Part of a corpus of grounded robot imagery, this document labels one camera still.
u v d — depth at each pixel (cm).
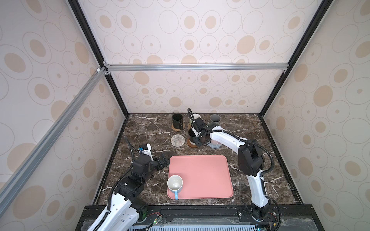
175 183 81
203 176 89
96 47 81
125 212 60
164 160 67
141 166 53
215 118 103
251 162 54
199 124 76
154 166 60
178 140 103
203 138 79
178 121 105
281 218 72
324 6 68
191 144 98
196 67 160
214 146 100
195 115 105
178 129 109
